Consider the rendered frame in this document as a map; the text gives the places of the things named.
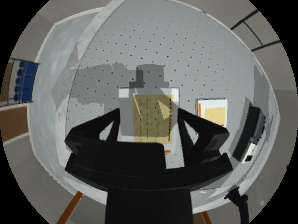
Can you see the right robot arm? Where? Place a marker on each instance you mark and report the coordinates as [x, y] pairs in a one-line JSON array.
[[239, 201]]

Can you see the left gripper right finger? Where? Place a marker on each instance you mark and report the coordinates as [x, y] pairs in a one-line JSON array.
[[211, 136]]

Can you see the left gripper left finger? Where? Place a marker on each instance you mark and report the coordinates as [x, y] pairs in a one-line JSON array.
[[93, 128]]

